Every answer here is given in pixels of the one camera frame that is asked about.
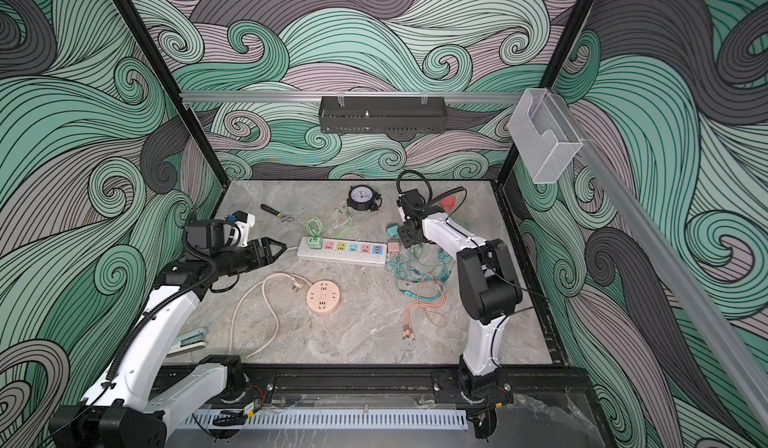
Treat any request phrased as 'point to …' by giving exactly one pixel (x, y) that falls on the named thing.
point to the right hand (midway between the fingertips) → (415, 233)
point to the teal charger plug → (393, 230)
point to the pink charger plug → (393, 247)
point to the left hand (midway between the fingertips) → (278, 247)
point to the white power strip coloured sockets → (341, 251)
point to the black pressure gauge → (364, 198)
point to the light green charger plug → (314, 226)
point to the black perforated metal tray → (378, 114)
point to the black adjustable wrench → (284, 217)
